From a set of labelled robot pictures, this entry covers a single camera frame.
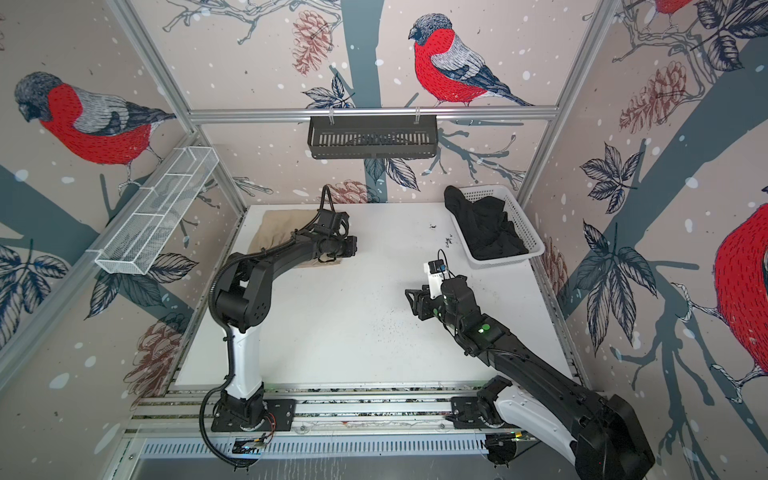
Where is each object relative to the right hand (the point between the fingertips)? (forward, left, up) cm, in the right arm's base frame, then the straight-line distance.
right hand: (412, 292), depth 80 cm
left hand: (+21, +19, -7) cm, 29 cm away
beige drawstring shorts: (+33, +52, -9) cm, 62 cm away
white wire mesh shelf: (+13, +69, +19) cm, 72 cm away
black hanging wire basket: (+55, +26, +15) cm, 63 cm away
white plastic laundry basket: (+36, -38, -9) cm, 54 cm away
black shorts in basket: (+33, -28, -11) cm, 44 cm away
